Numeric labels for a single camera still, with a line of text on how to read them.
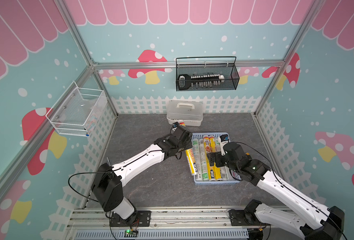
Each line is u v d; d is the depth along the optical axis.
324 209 0.41
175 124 0.73
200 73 0.95
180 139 0.61
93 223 0.74
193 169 0.77
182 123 0.82
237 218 0.74
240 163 0.55
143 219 0.75
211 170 0.83
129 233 0.73
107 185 0.42
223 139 0.67
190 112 1.06
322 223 0.39
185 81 0.90
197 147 0.96
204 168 0.87
